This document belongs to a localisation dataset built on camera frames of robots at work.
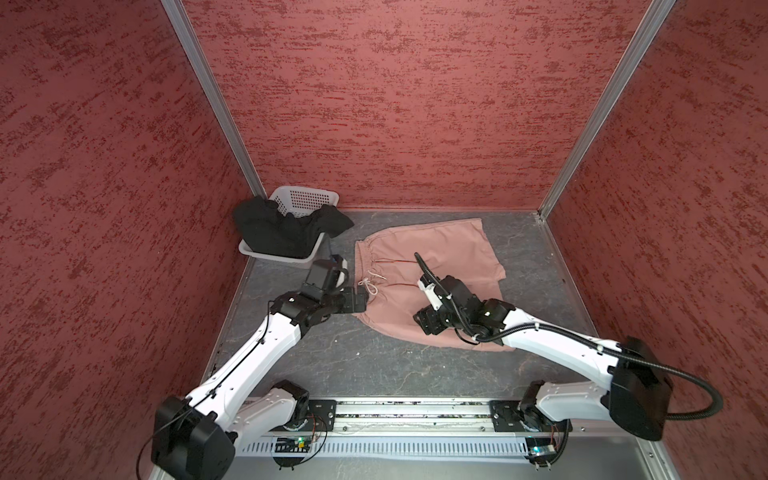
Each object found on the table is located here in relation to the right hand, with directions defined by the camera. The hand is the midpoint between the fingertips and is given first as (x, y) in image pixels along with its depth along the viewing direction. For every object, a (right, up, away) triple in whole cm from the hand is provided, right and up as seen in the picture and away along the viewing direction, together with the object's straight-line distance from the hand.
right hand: (424, 318), depth 81 cm
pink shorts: (-11, +13, +19) cm, 26 cm away
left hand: (-20, +5, -1) cm, 21 cm away
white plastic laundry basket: (-46, +37, +37) cm, 70 cm away
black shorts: (-53, +25, +22) cm, 63 cm away
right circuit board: (+27, -29, -11) cm, 41 cm away
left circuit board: (-33, -28, -10) cm, 45 cm away
